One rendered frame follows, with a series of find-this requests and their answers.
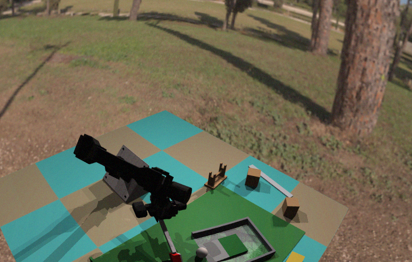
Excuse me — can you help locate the red golf putter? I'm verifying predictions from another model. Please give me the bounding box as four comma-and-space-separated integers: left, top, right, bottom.
158, 219, 183, 262

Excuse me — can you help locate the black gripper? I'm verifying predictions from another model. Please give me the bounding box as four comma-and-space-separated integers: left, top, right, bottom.
132, 193, 187, 222

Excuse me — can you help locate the white ball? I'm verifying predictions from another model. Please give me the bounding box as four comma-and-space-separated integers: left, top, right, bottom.
196, 247, 208, 258

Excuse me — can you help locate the grey flat bar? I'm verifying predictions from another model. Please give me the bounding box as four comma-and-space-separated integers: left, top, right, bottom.
248, 165, 293, 198

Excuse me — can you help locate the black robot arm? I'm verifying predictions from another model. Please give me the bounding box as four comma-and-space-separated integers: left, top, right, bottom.
73, 134, 192, 220

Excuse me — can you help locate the brown cube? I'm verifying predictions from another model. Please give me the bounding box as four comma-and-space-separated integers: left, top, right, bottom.
282, 197, 300, 216
245, 168, 261, 187

